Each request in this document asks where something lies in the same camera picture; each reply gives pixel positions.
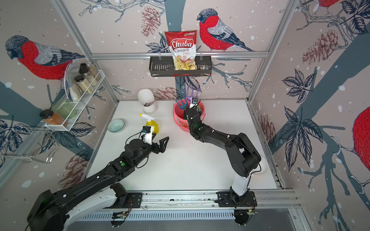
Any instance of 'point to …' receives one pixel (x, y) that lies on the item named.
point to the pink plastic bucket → (178, 107)
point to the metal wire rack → (40, 144)
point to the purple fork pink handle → (189, 97)
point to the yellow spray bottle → (151, 123)
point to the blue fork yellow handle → (184, 104)
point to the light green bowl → (115, 125)
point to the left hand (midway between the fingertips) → (164, 133)
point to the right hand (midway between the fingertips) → (188, 105)
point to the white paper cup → (146, 99)
